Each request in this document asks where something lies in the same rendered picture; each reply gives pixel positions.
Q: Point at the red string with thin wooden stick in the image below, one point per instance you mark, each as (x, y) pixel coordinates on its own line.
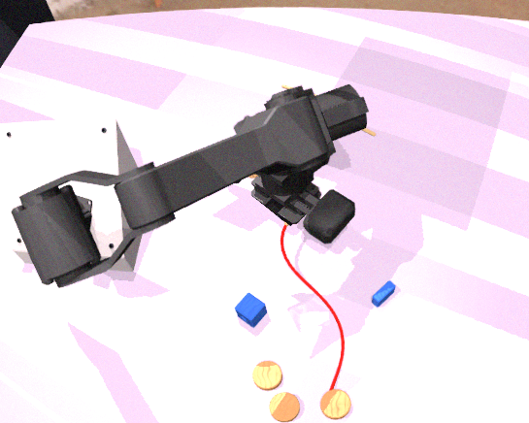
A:
(326, 303)

